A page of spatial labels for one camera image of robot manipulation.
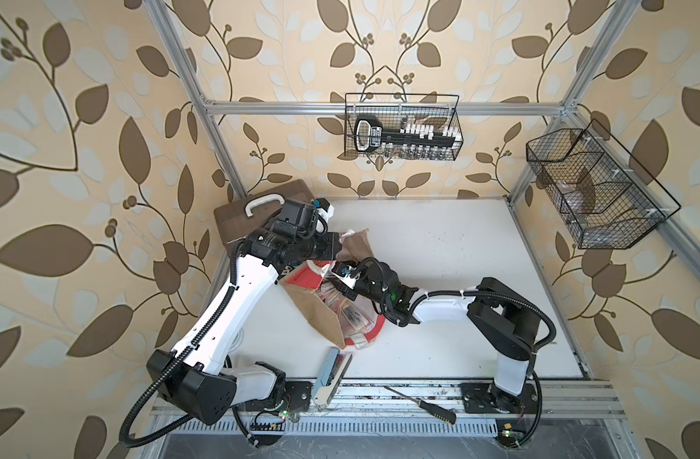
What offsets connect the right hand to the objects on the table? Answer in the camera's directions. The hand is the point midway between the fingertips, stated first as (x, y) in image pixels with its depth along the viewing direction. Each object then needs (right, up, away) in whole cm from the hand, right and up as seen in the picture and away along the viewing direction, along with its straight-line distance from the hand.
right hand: (333, 267), depth 83 cm
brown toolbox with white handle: (-29, +15, +5) cm, 33 cm away
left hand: (+2, +8, -11) cm, 14 cm away
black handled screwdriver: (+28, -35, -13) cm, 46 cm away
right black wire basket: (+72, +19, -10) cm, 75 cm away
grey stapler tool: (0, -28, -8) cm, 29 cm away
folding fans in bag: (+7, -13, -5) cm, 16 cm away
